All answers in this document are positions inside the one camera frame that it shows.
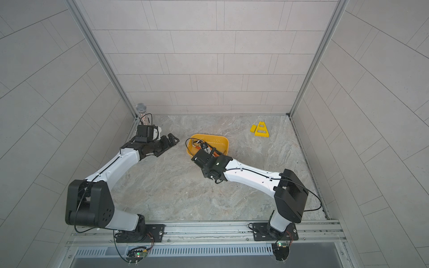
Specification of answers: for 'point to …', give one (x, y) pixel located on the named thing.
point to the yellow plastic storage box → (220, 143)
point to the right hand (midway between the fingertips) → (209, 166)
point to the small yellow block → (253, 128)
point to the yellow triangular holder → (266, 134)
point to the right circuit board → (280, 250)
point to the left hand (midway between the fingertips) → (176, 141)
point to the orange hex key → (198, 147)
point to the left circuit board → (136, 254)
